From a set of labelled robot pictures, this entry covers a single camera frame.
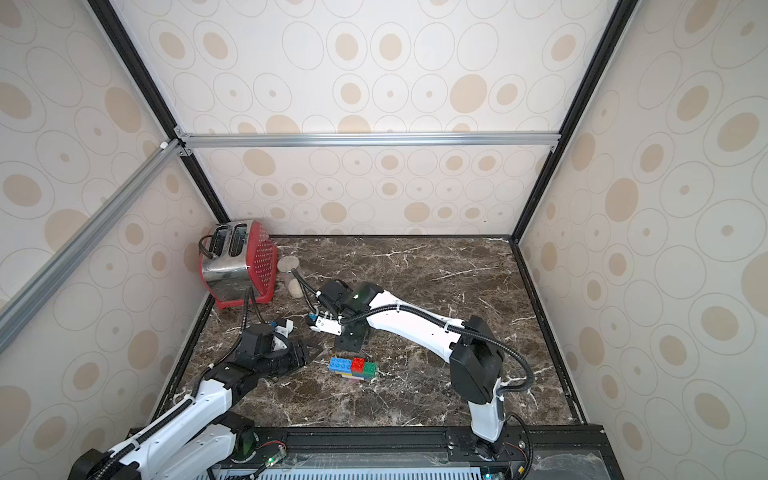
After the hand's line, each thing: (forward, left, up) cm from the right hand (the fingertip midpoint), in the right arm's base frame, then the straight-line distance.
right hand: (359, 331), depth 82 cm
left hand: (-5, +9, -3) cm, 11 cm away
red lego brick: (-8, -1, -2) cm, 9 cm away
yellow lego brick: (-9, +4, -6) cm, 12 cm away
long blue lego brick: (-8, +4, -4) cm, 10 cm away
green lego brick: (-8, -4, -4) cm, 10 cm away
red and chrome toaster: (+20, +40, +7) cm, 45 cm away
